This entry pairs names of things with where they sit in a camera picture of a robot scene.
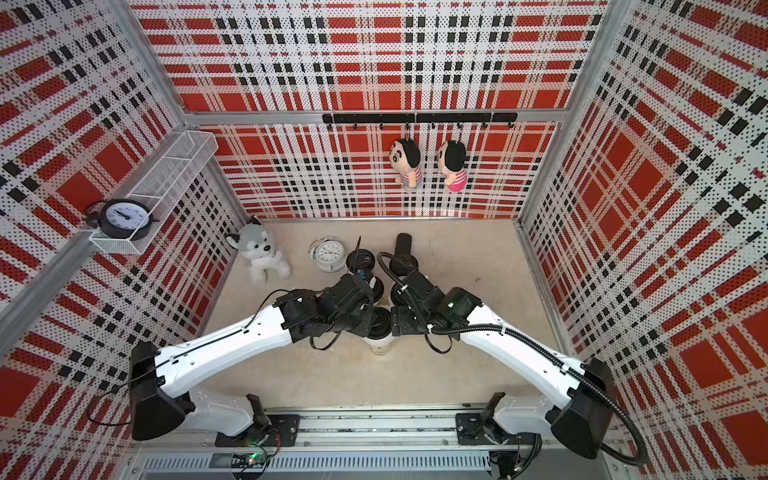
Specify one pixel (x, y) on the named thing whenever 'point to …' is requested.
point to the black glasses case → (403, 244)
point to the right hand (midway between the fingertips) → (409, 323)
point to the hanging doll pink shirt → (451, 160)
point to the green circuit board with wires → (256, 457)
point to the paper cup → (380, 346)
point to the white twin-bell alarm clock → (329, 255)
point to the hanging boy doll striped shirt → (405, 156)
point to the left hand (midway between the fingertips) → (373, 318)
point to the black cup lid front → (381, 323)
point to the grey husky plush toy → (254, 244)
